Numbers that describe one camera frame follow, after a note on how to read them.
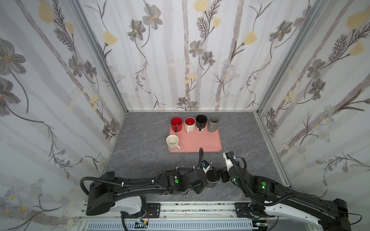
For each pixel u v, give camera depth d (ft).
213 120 3.38
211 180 2.42
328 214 1.43
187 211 2.47
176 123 3.50
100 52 2.77
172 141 3.09
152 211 2.41
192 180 1.81
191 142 3.36
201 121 3.31
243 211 2.41
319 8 2.25
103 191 1.47
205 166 2.14
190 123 3.51
